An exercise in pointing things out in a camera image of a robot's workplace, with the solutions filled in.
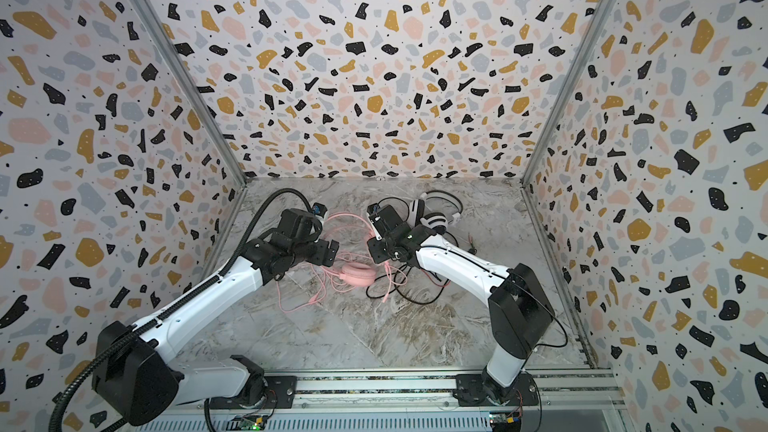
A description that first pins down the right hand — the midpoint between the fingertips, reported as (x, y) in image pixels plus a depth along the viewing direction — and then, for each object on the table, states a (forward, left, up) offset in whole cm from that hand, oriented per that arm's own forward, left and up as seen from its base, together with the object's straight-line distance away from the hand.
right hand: (370, 240), depth 84 cm
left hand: (-1, +13, +3) cm, 13 cm away
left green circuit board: (-41, +26, -15) cm, 51 cm away
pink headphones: (-8, +4, -6) cm, 10 cm away
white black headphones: (+13, -20, -8) cm, 25 cm away
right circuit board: (-40, -34, -17) cm, 55 cm away
